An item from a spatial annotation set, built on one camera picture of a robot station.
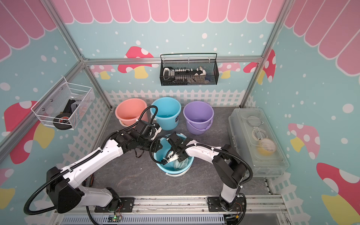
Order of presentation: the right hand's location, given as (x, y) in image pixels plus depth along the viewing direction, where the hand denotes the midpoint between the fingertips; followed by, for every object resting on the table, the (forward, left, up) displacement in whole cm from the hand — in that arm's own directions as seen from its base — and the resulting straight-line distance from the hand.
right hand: (178, 150), depth 90 cm
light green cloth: (-11, 0, +2) cm, 12 cm away
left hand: (-6, +9, +13) cm, 17 cm away
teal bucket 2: (+29, +8, +4) cm, 30 cm away
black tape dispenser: (0, +54, +30) cm, 62 cm away
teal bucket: (-17, +4, +12) cm, 21 cm away
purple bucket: (+31, -16, -2) cm, 35 cm away
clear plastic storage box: (0, -46, +11) cm, 47 cm away
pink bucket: (+27, +36, +10) cm, 46 cm away
